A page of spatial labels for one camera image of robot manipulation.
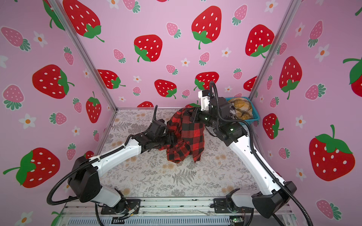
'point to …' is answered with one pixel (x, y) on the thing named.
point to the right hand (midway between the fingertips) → (184, 109)
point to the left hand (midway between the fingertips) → (174, 137)
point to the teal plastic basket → (255, 115)
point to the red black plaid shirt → (189, 137)
